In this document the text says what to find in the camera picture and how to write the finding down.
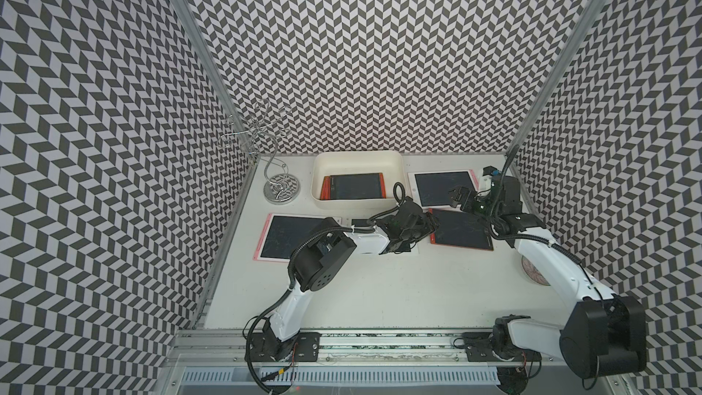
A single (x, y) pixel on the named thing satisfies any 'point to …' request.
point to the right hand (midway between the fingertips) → (458, 199)
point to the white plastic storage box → (390, 163)
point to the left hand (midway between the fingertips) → (440, 227)
